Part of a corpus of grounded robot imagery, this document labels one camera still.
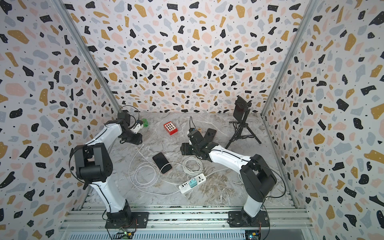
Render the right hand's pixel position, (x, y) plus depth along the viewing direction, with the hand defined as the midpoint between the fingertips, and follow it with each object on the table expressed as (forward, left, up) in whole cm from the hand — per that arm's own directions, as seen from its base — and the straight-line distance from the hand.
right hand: (184, 148), depth 87 cm
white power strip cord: (-8, -19, -13) cm, 24 cm away
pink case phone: (-3, +15, -11) cm, 19 cm away
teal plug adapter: (-18, -6, -6) cm, 20 cm away
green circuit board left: (-41, +26, -14) cm, 51 cm away
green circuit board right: (-39, -36, -15) cm, 55 cm away
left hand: (+8, +31, -4) cm, 32 cm away
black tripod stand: (+17, -37, -5) cm, 41 cm away
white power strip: (-19, -2, -10) cm, 21 cm away
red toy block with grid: (+23, +13, -9) cm, 28 cm away
